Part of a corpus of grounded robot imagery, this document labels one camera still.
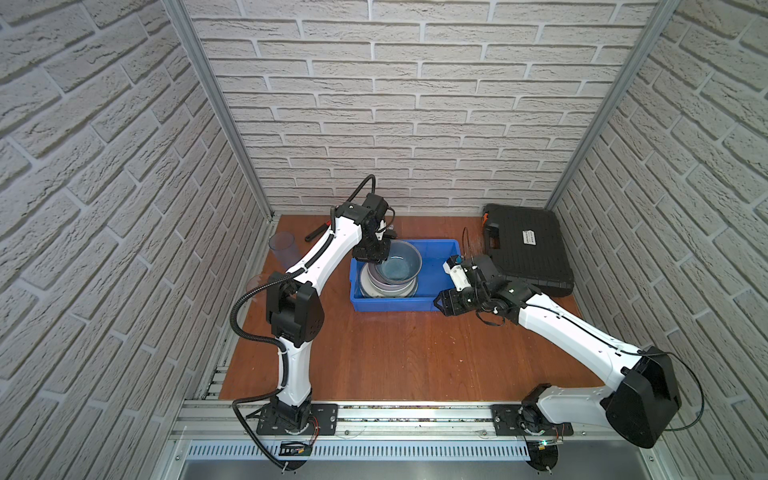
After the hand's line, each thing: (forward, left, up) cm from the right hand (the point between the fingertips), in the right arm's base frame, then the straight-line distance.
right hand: (444, 297), depth 81 cm
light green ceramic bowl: (+8, +20, -8) cm, 23 cm away
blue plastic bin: (+13, 0, -12) cm, 18 cm away
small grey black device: (+37, +12, -13) cm, 41 cm away
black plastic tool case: (+23, -36, -8) cm, 43 cm away
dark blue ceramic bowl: (+12, +11, 0) cm, 16 cm away
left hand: (+14, +16, +2) cm, 21 cm away
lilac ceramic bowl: (+6, +15, -2) cm, 16 cm away
